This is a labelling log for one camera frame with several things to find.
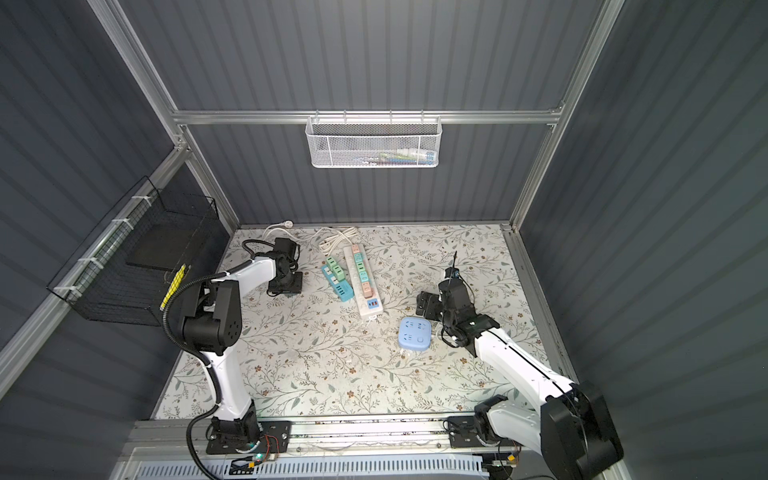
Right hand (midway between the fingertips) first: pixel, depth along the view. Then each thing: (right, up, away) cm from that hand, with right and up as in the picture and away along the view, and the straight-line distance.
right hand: (433, 301), depth 86 cm
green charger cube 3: (-30, +8, +13) cm, 33 cm away
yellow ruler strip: (-64, +6, -15) cm, 66 cm away
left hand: (-47, +2, +15) cm, 49 cm away
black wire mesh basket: (-77, +8, -15) cm, 79 cm away
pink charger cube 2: (-20, +2, +8) cm, 21 cm away
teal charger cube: (-24, +13, +16) cm, 31 cm away
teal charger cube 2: (-21, +6, +10) cm, 24 cm away
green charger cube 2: (-33, +11, +15) cm, 38 cm away
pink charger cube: (-25, +16, +19) cm, 35 cm away
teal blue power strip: (-29, +2, +13) cm, 32 cm away
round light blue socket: (-5, -11, +3) cm, 12 cm away
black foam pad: (-71, +16, -11) cm, 73 cm away
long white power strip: (-20, -3, +9) cm, 22 cm away
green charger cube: (-23, +10, +13) cm, 28 cm away
